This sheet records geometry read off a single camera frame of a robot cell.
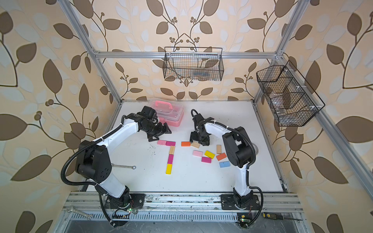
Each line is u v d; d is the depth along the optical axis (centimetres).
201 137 83
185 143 96
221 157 91
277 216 69
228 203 74
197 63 98
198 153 92
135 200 74
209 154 91
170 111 100
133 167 87
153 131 75
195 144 94
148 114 72
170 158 89
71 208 72
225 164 87
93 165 46
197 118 81
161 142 96
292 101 73
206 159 89
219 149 94
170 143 96
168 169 86
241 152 52
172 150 92
